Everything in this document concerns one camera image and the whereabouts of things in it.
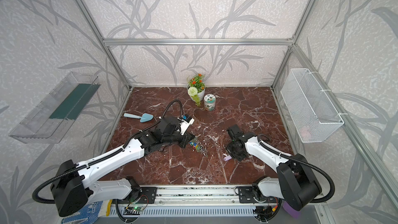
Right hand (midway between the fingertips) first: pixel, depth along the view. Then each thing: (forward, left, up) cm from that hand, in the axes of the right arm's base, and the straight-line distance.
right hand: (228, 148), depth 87 cm
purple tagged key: (-5, +1, -3) cm, 6 cm away
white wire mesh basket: (-1, -32, +33) cm, 46 cm away
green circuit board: (-28, +45, -1) cm, 53 cm away
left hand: (+2, +17, +15) cm, 23 cm away
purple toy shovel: (-31, -12, +32) cm, 46 cm away
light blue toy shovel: (+22, +54, -1) cm, 58 cm away
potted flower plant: (+35, +19, +12) cm, 42 cm away
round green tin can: (+29, +10, +5) cm, 32 cm away
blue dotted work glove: (-31, +65, 0) cm, 72 cm away
